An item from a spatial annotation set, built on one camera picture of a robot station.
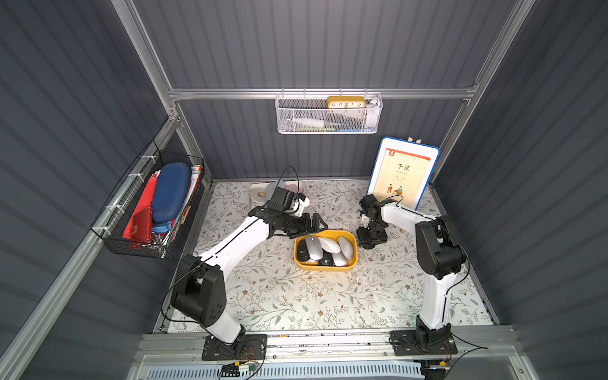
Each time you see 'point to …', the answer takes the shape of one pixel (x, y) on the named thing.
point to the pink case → (304, 202)
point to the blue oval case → (172, 184)
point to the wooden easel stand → (418, 141)
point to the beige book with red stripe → (402, 174)
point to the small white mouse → (339, 260)
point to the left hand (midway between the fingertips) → (320, 231)
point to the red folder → (140, 226)
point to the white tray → (295, 212)
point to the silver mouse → (314, 248)
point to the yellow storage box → (332, 233)
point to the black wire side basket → (113, 221)
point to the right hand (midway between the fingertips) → (372, 241)
